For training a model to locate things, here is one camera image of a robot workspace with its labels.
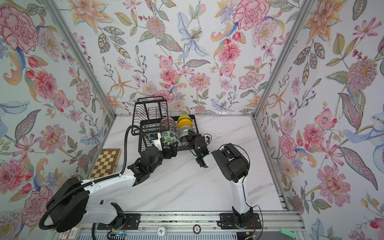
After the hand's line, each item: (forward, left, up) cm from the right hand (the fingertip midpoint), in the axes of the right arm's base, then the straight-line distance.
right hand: (186, 128), depth 95 cm
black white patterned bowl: (+5, +12, -6) cm, 14 cm away
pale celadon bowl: (+1, +2, -4) cm, 5 cm away
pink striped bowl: (+13, +15, -8) cm, 22 cm away
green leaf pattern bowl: (0, +13, -10) cm, 16 cm away
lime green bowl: (+15, +3, -5) cm, 16 cm away
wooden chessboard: (-21, +48, -11) cm, 53 cm away
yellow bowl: (+11, +2, -6) cm, 12 cm away
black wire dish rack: (+12, +27, -7) cm, 31 cm away
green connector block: (-51, -51, -14) cm, 73 cm away
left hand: (-16, +6, +4) cm, 17 cm away
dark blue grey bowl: (-1, +2, -9) cm, 9 cm away
